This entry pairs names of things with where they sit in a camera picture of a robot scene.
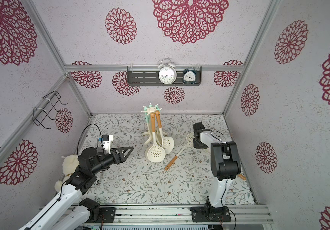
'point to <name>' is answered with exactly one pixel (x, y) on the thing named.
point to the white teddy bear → (70, 163)
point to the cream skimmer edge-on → (155, 153)
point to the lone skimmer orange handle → (168, 144)
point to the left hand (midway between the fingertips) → (130, 149)
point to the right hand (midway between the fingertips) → (202, 143)
